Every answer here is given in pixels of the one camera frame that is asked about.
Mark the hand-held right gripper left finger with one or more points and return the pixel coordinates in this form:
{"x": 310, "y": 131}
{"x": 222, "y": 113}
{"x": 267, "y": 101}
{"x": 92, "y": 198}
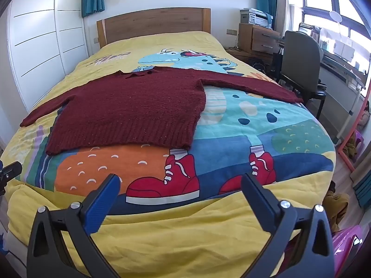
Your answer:
{"x": 101, "y": 205}

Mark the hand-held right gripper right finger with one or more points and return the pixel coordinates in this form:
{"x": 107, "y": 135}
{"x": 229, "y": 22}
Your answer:
{"x": 255, "y": 199}

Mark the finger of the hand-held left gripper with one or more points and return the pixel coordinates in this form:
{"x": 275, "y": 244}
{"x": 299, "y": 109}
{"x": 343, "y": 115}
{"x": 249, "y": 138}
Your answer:
{"x": 10, "y": 171}

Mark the dark red knit sweater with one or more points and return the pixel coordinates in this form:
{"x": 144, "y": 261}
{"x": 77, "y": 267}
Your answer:
{"x": 130, "y": 107}

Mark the yellow dinosaur print bedspread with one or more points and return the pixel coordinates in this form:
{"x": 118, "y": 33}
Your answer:
{"x": 174, "y": 237}

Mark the yellow cloth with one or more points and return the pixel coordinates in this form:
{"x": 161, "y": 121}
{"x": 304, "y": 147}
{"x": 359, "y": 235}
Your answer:
{"x": 336, "y": 205}

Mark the pink framed standing mirror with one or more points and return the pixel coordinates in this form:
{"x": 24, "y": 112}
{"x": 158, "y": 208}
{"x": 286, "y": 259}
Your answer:
{"x": 346, "y": 153}

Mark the black backpack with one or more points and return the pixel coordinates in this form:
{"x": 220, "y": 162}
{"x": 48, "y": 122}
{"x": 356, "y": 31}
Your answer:
{"x": 260, "y": 65}

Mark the white wardrobe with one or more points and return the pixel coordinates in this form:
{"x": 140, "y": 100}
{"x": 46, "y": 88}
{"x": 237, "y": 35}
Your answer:
{"x": 43, "y": 34}

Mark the grey office chair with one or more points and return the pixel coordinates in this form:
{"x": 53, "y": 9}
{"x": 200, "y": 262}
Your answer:
{"x": 300, "y": 60}

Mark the white desk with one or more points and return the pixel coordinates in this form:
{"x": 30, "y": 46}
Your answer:
{"x": 339, "y": 75}

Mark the wooden drawer cabinet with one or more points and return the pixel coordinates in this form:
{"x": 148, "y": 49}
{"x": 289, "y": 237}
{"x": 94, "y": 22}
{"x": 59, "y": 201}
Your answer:
{"x": 258, "y": 39}

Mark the white printer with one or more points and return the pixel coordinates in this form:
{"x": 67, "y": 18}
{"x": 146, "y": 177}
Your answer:
{"x": 255, "y": 17}

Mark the wooden headboard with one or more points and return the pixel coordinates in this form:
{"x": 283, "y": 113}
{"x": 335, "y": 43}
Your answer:
{"x": 153, "y": 23}

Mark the white round desk lamp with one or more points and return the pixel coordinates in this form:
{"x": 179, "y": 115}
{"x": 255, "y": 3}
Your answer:
{"x": 335, "y": 16}

